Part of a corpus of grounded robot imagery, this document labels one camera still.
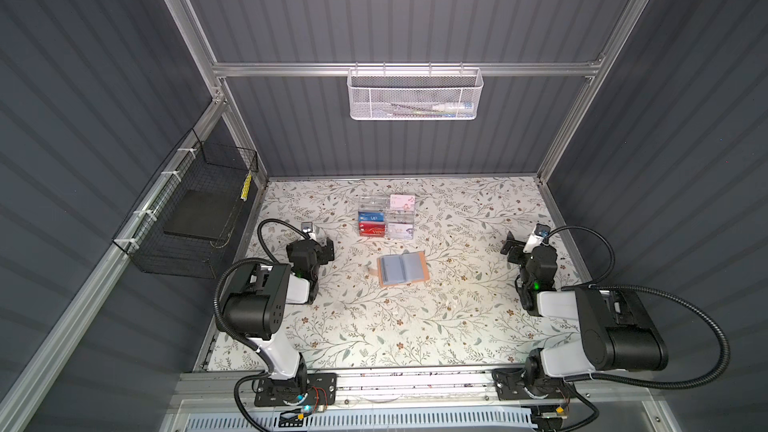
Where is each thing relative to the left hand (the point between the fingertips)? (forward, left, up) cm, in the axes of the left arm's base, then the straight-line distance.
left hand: (311, 240), depth 96 cm
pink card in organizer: (+11, -31, +4) cm, 33 cm away
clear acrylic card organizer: (+12, -27, -4) cm, 30 cm away
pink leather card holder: (-10, -31, -3) cm, 33 cm away
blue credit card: (+9, -17, +1) cm, 19 cm away
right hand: (-7, -68, +6) cm, 69 cm away
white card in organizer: (+4, -30, -3) cm, 30 cm away
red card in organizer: (+5, -20, -2) cm, 21 cm away
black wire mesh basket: (+7, +26, +27) cm, 39 cm away
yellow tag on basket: (+4, +14, +21) cm, 26 cm away
